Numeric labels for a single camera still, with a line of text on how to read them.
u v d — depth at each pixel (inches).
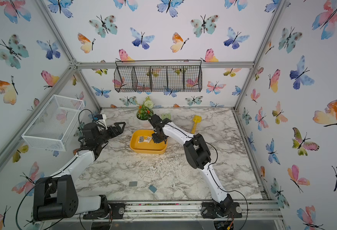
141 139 39.8
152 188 32.3
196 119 43.7
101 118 30.3
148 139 39.8
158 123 29.3
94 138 25.8
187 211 29.7
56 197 16.4
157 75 38.5
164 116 46.1
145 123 40.1
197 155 23.2
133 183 32.5
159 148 35.8
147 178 33.2
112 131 29.7
